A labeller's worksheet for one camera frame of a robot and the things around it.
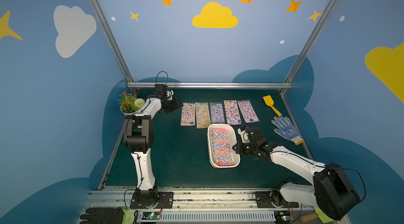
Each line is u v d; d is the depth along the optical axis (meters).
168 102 0.88
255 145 0.67
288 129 1.01
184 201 0.75
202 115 1.08
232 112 1.10
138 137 0.56
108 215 0.70
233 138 0.89
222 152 0.84
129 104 0.93
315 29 0.87
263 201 0.74
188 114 1.08
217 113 1.08
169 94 0.91
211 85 1.30
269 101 1.15
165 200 0.74
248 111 1.11
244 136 0.77
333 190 0.42
